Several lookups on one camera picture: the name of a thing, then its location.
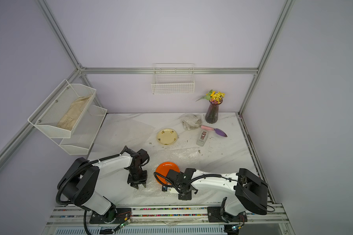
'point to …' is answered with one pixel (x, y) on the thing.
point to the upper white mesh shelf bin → (60, 113)
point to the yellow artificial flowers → (214, 98)
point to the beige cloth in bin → (69, 119)
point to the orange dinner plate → (163, 169)
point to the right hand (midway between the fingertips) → (181, 193)
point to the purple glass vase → (212, 116)
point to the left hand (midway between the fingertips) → (142, 187)
